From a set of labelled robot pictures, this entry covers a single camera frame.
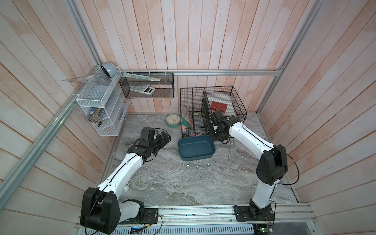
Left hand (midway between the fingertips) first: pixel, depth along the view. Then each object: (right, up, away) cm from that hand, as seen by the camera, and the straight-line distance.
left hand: (167, 141), depth 84 cm
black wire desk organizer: (+20, +27, +33) cm, 47 cm away
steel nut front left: (+12, -16, +7) cm, 21 cm away
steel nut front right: (+25, -16, +7) cm, 30 cm away
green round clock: (+1, +14, +28) cm, 31 cm away
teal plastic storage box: (+17, -6, +17) cm, 24 cm away
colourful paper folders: (+11, +16, +25) cm, 31 cm away
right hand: (+27, +2, +7) cm, 27 cm away
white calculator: (-17, +34, +14) cm, 41 cm away
